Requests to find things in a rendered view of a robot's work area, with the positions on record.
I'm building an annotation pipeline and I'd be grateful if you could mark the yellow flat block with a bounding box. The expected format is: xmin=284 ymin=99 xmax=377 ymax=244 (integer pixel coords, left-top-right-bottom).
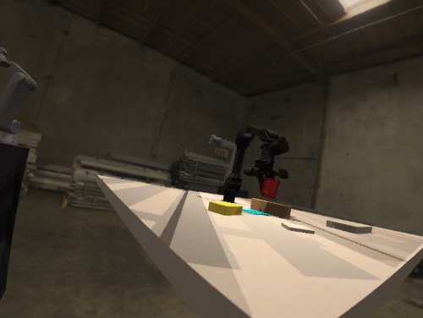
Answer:
xmin=208 ymin=202 xmax=243 ymax=216

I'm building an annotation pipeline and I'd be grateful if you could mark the brown wooden bar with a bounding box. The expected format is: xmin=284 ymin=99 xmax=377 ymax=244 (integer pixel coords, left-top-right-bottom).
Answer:
xmin=250 ymin=198 xmax=291 ymax=220

